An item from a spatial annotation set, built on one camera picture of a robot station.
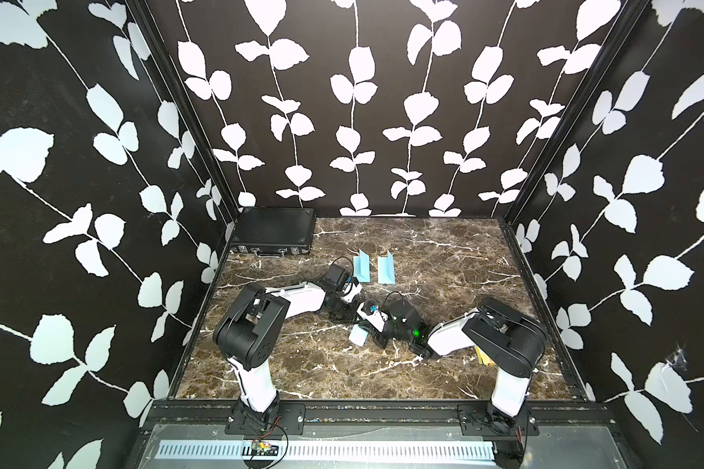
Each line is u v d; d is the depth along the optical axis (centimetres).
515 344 49
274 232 118
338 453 70
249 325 50
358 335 88
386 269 102
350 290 84
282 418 74
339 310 81
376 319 78
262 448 70
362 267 102
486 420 73
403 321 71
